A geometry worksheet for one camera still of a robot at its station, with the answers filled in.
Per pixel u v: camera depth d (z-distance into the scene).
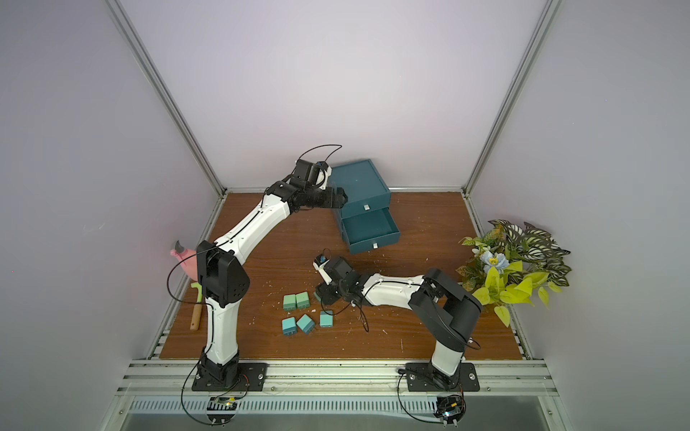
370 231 0.90
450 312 0.46
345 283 0.68
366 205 0.90
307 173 0.70
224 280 0.52
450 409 0.70
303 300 0.86
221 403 0.71
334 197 0.80
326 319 0.81
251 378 0.73
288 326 0.81
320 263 0.79
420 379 0.72
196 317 0.83
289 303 0.85
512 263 0.66
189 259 0.87
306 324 0.81
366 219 0.94
